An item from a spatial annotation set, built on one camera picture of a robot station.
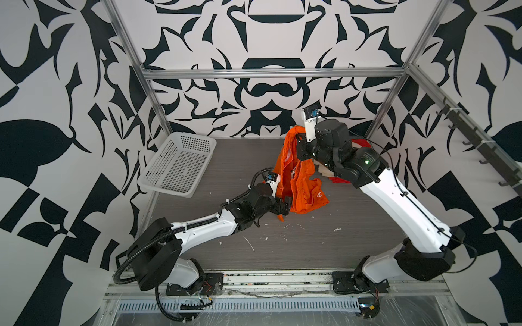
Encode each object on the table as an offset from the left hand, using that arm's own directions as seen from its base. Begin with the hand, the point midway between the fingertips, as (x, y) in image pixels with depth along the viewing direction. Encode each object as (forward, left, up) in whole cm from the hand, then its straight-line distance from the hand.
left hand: (286, 191), depth 79 cm
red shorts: (+36, -45, -12) cm, 59 cm away
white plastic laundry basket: (+27, +52, -17) cm, 61 cm away
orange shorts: (0, -2, +10) cm, 10 cm away
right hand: (+6, -3, +24) cm, 25 cm away
